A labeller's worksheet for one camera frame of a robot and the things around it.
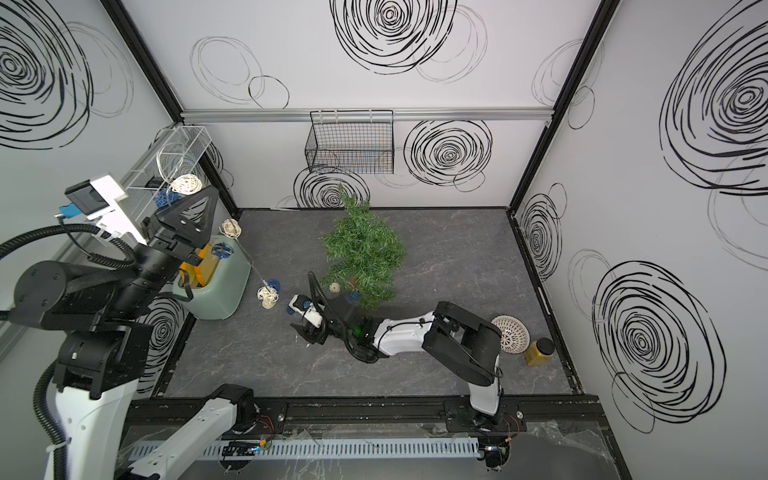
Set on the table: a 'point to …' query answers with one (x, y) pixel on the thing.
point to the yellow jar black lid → (540, 352)
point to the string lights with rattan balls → (267, 296)
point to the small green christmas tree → (364, 253)
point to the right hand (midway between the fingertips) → (300, 312)
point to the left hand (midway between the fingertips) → (219, 191)
